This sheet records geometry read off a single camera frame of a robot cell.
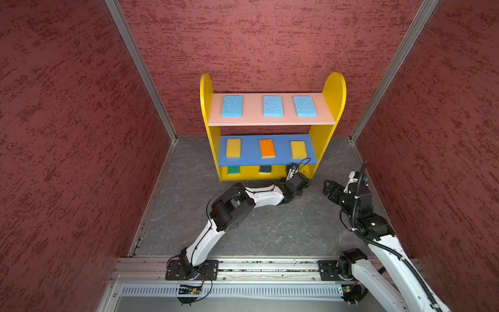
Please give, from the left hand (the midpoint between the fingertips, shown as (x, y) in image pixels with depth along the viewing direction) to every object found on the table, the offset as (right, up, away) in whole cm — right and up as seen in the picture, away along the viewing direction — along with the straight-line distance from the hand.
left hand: (294, 184), depth 96 cm
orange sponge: (-14, +18, -1) cm, 23 cm away
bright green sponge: (-32, +6, +7) cm, 33 cm away
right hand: (+11, +1, -17) cm, 20 cm away
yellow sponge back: (+1, +17, -5) cm, 18 cm away
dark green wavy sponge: (-14, +7, +7) cm, 17 cm away
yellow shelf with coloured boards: (-19, +25, +4) cm, 32 cm away
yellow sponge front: (-31, +18, -1) cm, 36 cm away
